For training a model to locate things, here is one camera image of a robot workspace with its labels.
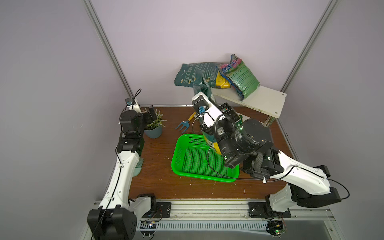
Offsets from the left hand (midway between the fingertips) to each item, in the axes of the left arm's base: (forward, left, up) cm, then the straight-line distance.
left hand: (145, 106), depth 73 cm
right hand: (-18, -33, +22) cm, 44 cm away
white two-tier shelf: (+7, -64, -3) cm, 64 cm away
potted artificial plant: (+3, +2, -26) cm, 26 cm away
